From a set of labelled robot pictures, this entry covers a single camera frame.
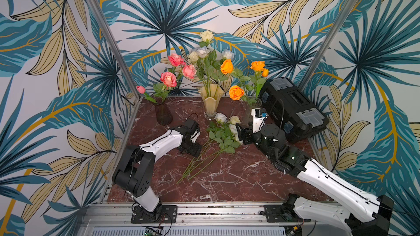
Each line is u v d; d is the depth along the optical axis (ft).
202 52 2.68
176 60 2.41
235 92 2.43
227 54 2.95
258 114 1.90
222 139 3.12
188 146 2.49
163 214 2.36
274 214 2.39
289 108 3.12
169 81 2.45
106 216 2.45
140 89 2.66
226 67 2.46
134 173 1.46
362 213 1.29
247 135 1.99
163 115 3.30
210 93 3.14
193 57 2.75
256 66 2.81
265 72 2.82
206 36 2.77
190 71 2.42
